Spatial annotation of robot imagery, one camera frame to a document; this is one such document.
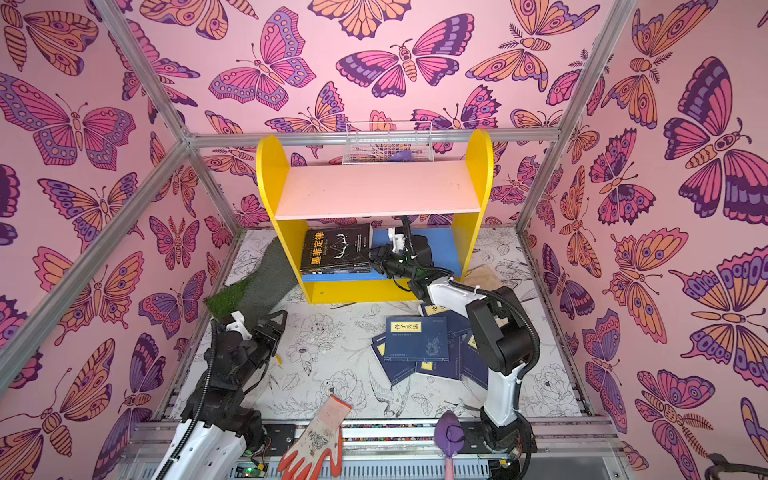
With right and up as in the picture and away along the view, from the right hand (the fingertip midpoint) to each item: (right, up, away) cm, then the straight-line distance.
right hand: (359, 250), depth 84 cm
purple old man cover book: (-6, -5, +1) cm, 8 cm away
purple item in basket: (+12, +30, +10) cm, 34 cm away
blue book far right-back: (+29, -23, +6) cm, 38 cm away
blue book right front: (+33, -33, +3) cm, 47 cm away
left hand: (-18, -17, -7) cm, 26 cm away
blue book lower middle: (+25, -33, -2) cm, 41 cm away
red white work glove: (-11, -49, -14) cm, 52 cm away
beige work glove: (+42, -9, +21) cm, 48 cm away
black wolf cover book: (-8, -6, +5) cm, 11 cm away
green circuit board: (-26, -54, -12) cm, 61 cm away
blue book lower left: (+10, -34, 0) cm, 35 cm away
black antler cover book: (-6, +2, +5) cm, 8 cm away
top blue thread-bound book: (+16, -26, +3) cm, 31 cm away
